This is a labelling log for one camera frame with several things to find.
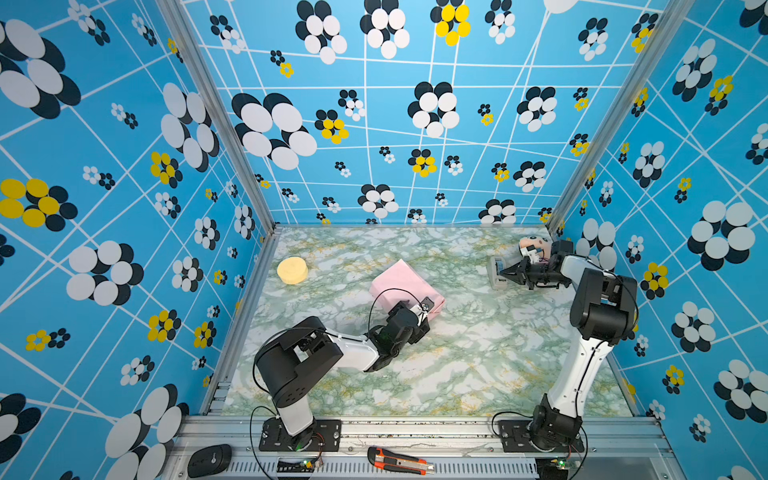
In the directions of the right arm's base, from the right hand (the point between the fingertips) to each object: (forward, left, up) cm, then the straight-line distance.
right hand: (504, 273), depth 100 cm
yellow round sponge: (+3, +74, -2) cm, 74 cm away
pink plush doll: (+11, -14, +3) cm, 18 cm away
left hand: (-15, +30, +1) cm, 34 cm away
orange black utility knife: (-52, +37, -3) cm, 64 cm away
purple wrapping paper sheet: (-5, +35, +2) cm, 35 cm away
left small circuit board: (-53, +63, -7) cm, 83 cm away
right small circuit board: (-53, -1, -5) cm, 53 cm away
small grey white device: (-3, +3, -1) cm, 4 cm away
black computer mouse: (-53, +80, -1) cm, 96 cm away
